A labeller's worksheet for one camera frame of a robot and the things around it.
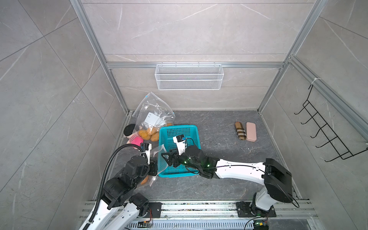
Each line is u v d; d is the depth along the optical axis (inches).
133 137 37.5
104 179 17.1
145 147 22.8
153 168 23.4
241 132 40.5
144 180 21.9
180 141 25.0
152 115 36.5
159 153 27.0
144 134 37.4
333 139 24.9
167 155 25.4
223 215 28.8
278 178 18.0
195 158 21.4
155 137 37.7
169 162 25.2
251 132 41.2
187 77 39.6
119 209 18.0
